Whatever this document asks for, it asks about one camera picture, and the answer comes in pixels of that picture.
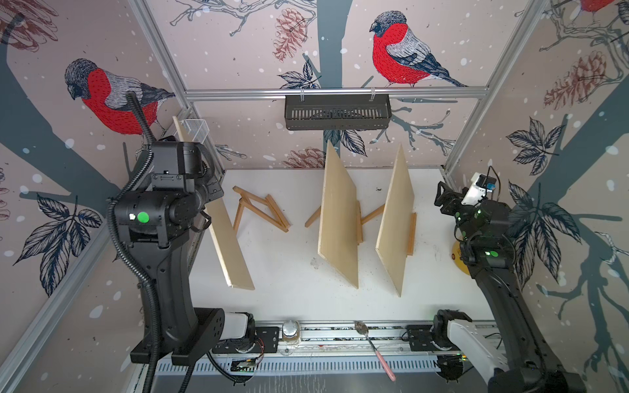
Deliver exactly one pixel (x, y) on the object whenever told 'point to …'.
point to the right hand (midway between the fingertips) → (452, 182)
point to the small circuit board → (242, 365)
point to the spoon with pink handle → (361, 327)
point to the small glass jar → (291, 332)
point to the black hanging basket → (337, 112)
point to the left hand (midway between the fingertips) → (207, 175)
